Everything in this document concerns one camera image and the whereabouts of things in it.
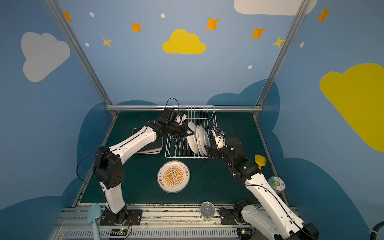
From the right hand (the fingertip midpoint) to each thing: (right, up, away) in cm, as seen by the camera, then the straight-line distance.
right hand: (214, 140), depth 76 cm
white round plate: (-23, -23, +12) cm, 35 cm away
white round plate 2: (-12, 0, +8) cm, 14 cm away
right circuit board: (+15, -46, -3) cm, 48 cm away
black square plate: (-27, -1, -13) cm, 30 cm away
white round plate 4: (-3, -1, +14) cm, 14 cm away
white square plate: (-35, -9, +20) cm, 41 cm away
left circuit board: (-48, -45, -3) cm, 66 cm away
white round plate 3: (-7, -1, +10) cm, 12 cm away
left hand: (-11, +5, +7) cm, 14 cm away
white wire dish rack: (-4, +16, +43) cm, 46 cm away
